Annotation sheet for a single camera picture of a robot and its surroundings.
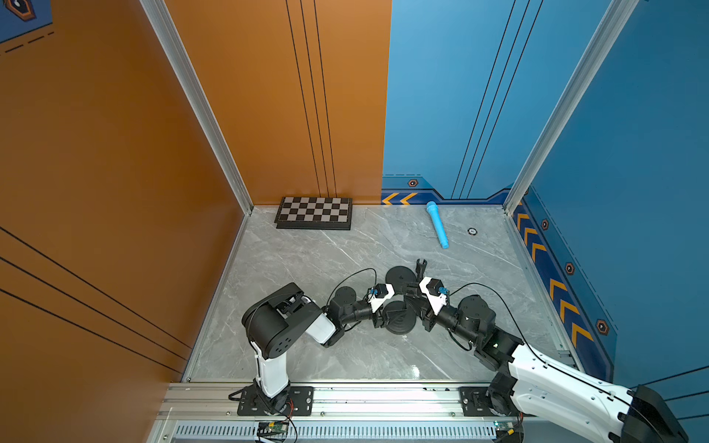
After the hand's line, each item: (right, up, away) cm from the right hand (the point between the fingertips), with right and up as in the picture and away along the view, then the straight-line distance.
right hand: (409, 293), depth 75 cm
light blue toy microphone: (+18, +25, +40) cm, 51 cm away
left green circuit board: (-35, -34, -3) cm, 49 cm away
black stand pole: (+8, +4, +22) cm, 23 cm away
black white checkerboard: (-33, +24, +38) cm, 56 cm away
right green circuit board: (+25, -35, -3) cm, 43 cm away
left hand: (-1, -3, +7) cm, 8 cm away
